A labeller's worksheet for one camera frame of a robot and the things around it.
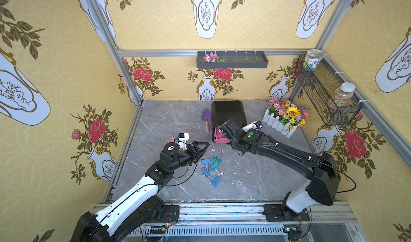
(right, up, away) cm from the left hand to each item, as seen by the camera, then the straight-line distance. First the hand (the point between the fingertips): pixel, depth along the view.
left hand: (203, 145), depth 75 cm
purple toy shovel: (+1, +14, +38) cm, 40 cm away
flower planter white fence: (+46, +13, +18) cm, 51 cm away
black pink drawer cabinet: (+11, +16, +19) cm, 27 cm away
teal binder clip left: (+6, -14, +13) cm, 20 cm away
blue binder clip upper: (+1, -12, +16) cm, 20 cm away
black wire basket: (+65, +31, +16) cm, 74 cm away
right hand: (+17, +9, +9) cm, 21 cm away
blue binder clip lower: (+6, -20, +7) cm, 22 cm away
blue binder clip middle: (+1, -16, +11) cm, 20 cm away
